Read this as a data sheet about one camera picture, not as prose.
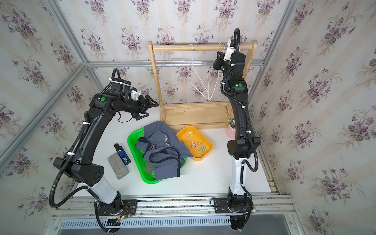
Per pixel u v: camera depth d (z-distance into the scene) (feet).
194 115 3.94
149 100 2.11
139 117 2.26
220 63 2.15
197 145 3.12
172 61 3.21
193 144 3.13
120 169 2.74
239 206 2.21
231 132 3.11
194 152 3.00
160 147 2.70
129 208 2.37
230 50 2.05
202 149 3.06
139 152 3.03
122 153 2.89
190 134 3.31
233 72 1.85
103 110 1.55
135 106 2.05
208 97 2.52
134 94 2.20
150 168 2.70
